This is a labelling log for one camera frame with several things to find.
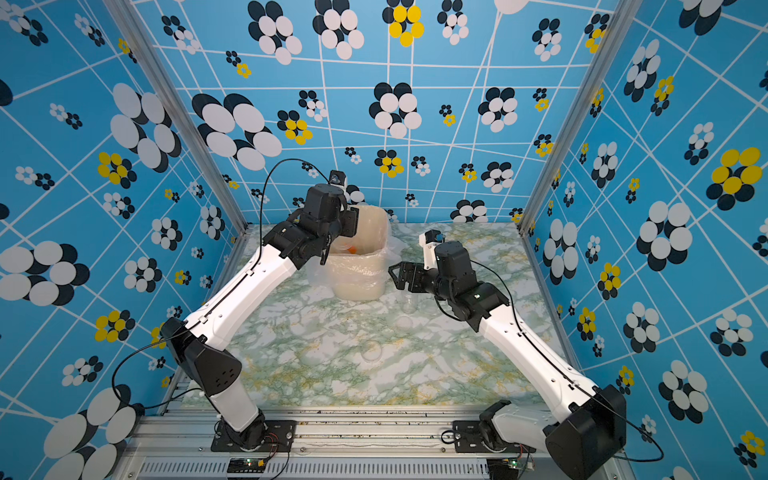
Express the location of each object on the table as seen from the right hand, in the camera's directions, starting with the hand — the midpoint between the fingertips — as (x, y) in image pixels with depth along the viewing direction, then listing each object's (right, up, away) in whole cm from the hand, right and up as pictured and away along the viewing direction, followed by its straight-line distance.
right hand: (407, 268), depth 75 cm
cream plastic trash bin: (-12, +1, +3) cm, 13 cm away
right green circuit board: (+23, -47, -5) cm, 52 cm away
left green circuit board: (-39, -48, -3) cm, 62 cm away
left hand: (-15, +16, +1) cm, 22 cm away
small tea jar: (+1, -14, +20) cm, 25 cm away
